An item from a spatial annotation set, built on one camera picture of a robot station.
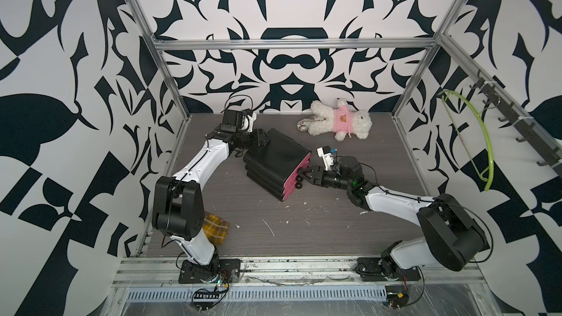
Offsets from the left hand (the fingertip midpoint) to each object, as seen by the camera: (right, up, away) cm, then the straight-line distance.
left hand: (263, 135), depth 89 cm
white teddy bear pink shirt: (+36, +7, +19) cm, 41 cm away
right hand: (+14, -13, -8) cm, 21 cm away
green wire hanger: (+73, +3, -18) cm, 75 cm away
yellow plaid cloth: (-17, -35, -6) cm, 39 cm away
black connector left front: (-18, -53, -17) cm, 59 cm away
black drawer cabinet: (+5, -12, -7) cm, 14 cm away
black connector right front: (+44, -51, -18) cm, 70 cm away
